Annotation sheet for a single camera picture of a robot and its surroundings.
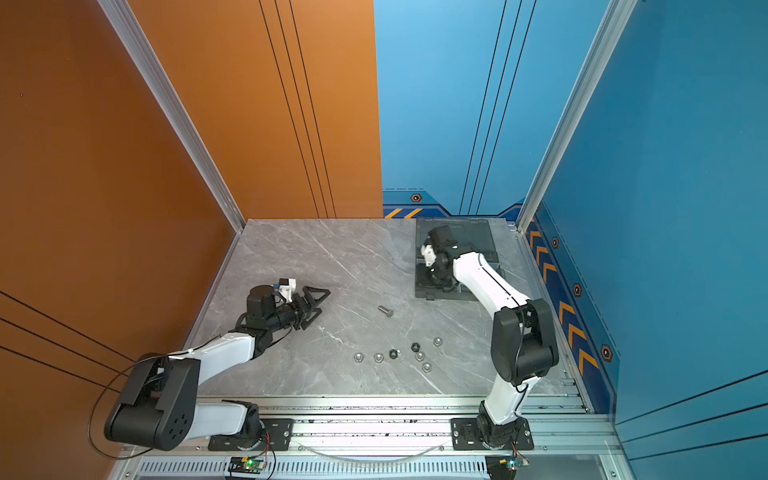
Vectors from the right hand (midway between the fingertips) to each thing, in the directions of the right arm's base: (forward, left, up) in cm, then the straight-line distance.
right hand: (417, 284), depth 89 cm
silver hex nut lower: (-18, 0, -10) cm, 21 cm away
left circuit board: (-43, +42, -12) cm, 62 cm away
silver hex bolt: (-4, +9, -10) cm, 14 cm away
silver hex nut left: (-18, +17, -10) cm, 27 cm away
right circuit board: (-44, -19, -13) cm, 49 cm away
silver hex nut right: (-13, -6, -11) cm, 18 cm away
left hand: (-5, +27, 0) cm, 27 cm away
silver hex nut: (-18, +11, -10) cm, 24 cm away
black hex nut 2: (-15, +1, -11) cm, 19 cm away
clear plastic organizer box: (+30, -29, -12) cm, 43 cm away
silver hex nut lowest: (-21, -2, -12) cm, 24 cm away
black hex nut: (-17, +7, -11) cm, 22 cm away
